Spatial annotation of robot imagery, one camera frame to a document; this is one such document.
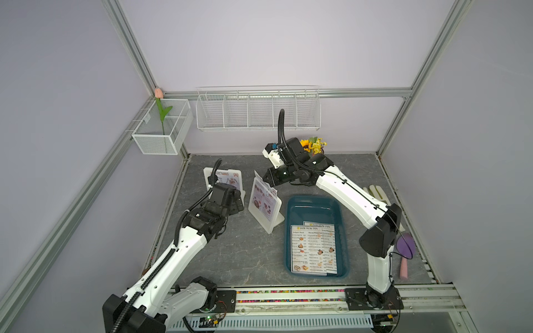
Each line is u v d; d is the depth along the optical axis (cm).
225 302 73
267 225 89
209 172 88
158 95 89
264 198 83
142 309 38
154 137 74
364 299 73
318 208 95
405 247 87
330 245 87
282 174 67
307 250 85
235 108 98
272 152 69
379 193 102
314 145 89
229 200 59
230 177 88
